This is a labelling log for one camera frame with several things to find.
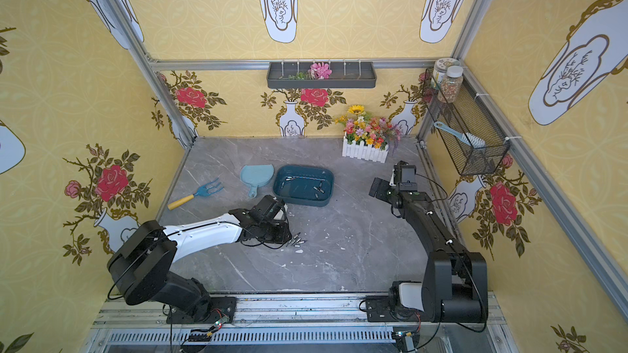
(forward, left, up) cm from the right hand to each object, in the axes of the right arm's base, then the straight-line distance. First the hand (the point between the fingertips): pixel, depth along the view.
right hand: (389, 187), depth 89 cm
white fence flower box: (+23, +7, +3) cm, 24 cm away
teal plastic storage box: (+5, +33, -8) cm, 34 cm away
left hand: (-15, +39, -9) cm, 42 cm away
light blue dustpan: (+10, +54, -10) cm, 55 cm away
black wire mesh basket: (+21, -26, +18) cm, 38 cm away
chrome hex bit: (-18, +32, -10) cm, 38 cm away
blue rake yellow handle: (+3, +76, -11) cm, 77 cm away
